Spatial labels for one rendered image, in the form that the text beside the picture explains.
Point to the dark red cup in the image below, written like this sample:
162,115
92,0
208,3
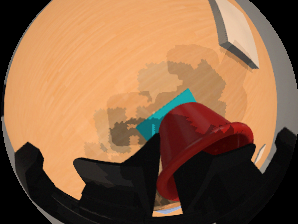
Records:
186,130

